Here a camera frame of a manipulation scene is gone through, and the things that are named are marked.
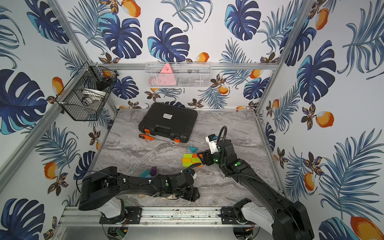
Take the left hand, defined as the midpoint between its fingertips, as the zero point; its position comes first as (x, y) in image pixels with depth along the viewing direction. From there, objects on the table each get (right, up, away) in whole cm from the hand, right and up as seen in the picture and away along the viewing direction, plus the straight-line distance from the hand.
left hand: (198, 195), depth 78 cm
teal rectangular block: (-29, +8, +9) cm, 32 cm away
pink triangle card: (-19, +66, +13) cm, 70 cm away
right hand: (+3, +22, +3) cm, 23 cm away
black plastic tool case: (-18, +40, +29) cm, 52 cm away
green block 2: (-7, +13, +15) cm, 21 cm away
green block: (-6, +17, +18) cm, 25 cm away
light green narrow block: (-1, +15, +14) cm, 21 cm away
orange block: (-2, +17, +18) cm, 25 cm away
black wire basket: (-58, +54, +1) cm, 79 cm away
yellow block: (-7, +15, +16) cm, 23 cm away
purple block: (-26, +9, +12) cm, 30 cm away
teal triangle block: (-2, +21, +20) cm, 29 cm away
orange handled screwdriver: (-33, +28, +26) cm, 51 cm away
